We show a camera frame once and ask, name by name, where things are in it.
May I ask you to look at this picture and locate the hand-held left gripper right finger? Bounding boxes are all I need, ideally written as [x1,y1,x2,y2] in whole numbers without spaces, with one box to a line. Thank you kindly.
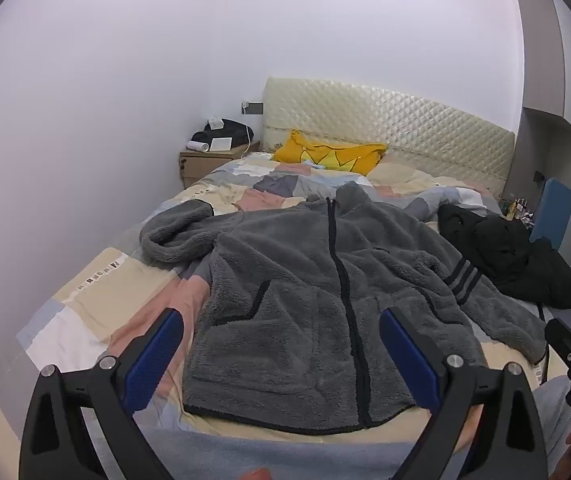
[379,306,550,480]

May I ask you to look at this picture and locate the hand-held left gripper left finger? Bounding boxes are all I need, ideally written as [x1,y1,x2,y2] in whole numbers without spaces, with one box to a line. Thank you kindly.
[20,307,185,480]

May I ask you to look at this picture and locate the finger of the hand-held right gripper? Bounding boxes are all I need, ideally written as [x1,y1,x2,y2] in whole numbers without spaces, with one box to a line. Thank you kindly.
[544,317,571,368]

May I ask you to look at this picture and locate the grey fleece jacket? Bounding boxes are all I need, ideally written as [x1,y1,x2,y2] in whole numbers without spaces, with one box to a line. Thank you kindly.
[139,181,549,435]

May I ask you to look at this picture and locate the patchwork quilt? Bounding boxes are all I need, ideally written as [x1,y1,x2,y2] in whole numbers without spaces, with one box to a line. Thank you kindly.
[0,152,566,461]

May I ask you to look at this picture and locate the black jacket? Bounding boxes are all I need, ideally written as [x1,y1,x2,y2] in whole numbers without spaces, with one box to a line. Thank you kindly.
[438,203,571,311]

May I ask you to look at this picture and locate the cluttered small bottles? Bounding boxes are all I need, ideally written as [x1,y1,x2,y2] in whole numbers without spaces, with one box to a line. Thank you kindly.
[500,197,536,231]

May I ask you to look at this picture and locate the wooden nightstand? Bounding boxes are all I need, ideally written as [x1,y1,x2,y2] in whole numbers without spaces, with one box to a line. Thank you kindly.
[180,141,261,190]

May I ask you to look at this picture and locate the yellow pillow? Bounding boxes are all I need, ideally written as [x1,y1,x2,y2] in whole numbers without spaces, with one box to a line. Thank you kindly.
[272,129,389,177]

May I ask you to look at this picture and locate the cream quilted headboard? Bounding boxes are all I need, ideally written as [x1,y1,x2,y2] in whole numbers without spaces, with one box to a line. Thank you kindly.
[262,76,516,201]

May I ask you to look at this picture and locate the black bag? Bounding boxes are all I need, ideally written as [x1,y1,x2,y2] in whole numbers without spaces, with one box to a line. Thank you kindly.
[192,119,255,147]

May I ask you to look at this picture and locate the grey wardrobe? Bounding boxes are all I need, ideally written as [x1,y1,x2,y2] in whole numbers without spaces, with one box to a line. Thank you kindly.
[515,0,571,281]

